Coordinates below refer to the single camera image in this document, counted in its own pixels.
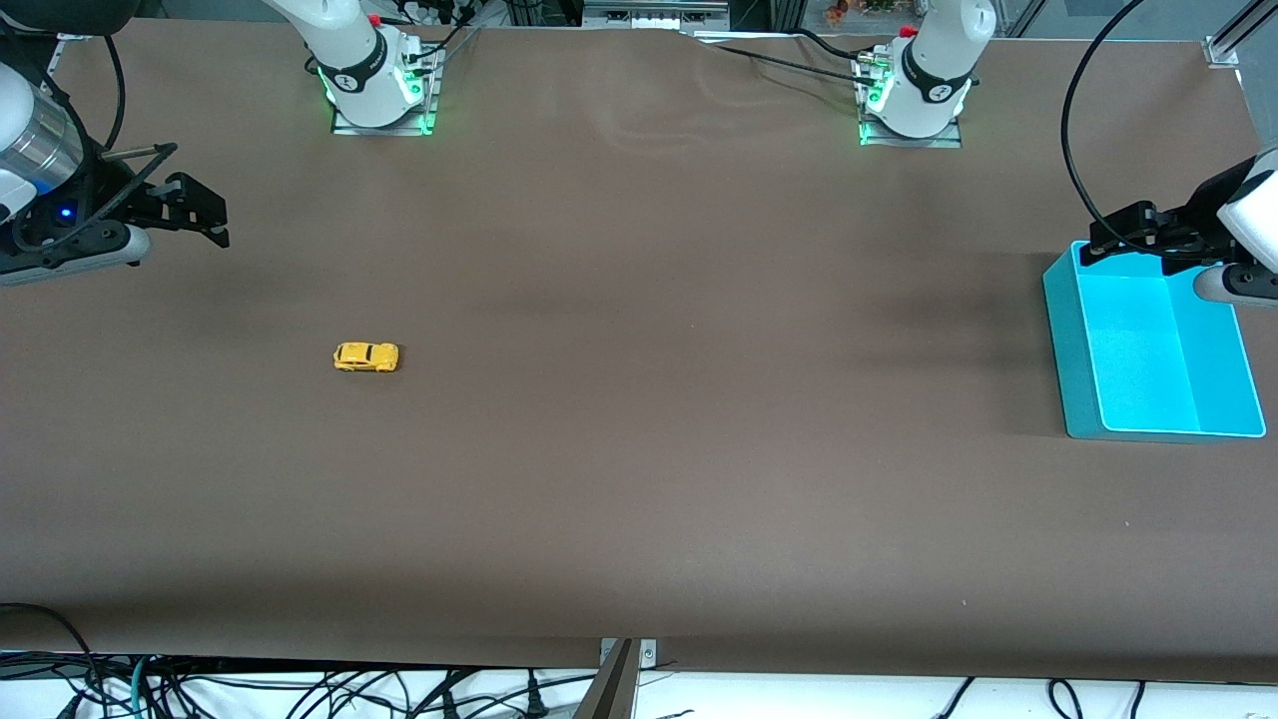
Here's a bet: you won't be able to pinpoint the yellow beetle toy car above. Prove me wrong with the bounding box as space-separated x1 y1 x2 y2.
332 342 401 374

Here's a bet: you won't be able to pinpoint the turquoise plastic bin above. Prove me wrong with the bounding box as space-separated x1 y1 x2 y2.
1041 240 1267 442

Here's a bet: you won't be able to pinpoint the white power strip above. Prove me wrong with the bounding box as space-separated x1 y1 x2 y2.
394 0 478 27

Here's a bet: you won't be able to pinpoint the dark metal stand bar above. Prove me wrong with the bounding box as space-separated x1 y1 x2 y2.
571 639 641 719

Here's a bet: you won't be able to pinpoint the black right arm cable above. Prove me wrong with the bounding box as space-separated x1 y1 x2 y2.
0 30 181 256

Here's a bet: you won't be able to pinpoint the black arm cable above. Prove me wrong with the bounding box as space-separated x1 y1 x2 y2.
1058 0 1149 236
0 30 181 256

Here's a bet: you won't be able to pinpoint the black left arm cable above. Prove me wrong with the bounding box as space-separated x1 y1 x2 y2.
1058 0 1149 236

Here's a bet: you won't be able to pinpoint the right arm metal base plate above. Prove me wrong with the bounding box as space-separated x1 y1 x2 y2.
330 45 438 137

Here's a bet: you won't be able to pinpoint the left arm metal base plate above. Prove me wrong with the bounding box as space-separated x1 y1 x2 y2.
857 55 965 150

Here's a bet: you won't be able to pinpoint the black base connector cables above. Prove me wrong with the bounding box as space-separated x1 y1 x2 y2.
404 18 482 63

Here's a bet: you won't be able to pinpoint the short black table cable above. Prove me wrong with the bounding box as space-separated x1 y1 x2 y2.
789 27 870 63

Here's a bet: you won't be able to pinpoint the long black table cable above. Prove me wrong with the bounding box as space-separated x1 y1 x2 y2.
684 33 882 89

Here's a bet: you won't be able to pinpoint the black looped floor cable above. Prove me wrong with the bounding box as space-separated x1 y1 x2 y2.
0 602 101 719

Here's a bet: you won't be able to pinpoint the grey metal enclosure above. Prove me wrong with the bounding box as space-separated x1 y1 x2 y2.
582 0 732 31

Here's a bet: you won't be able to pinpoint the small silver edge bracket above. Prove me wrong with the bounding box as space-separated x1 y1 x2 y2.
599 637 659 668

